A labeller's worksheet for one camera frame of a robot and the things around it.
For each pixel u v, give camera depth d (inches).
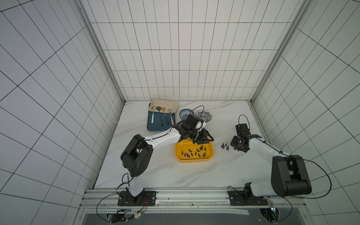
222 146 36.3
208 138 30.3
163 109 44.8
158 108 45.0
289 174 16.9
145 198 28.4
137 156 18.6
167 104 46.2
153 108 44.7
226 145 36.5
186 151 35.6
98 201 25.9
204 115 42.3
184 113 41.8
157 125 41.5
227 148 36.3
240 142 26.3
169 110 43.6
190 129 27.0
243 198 28.1
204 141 28.6
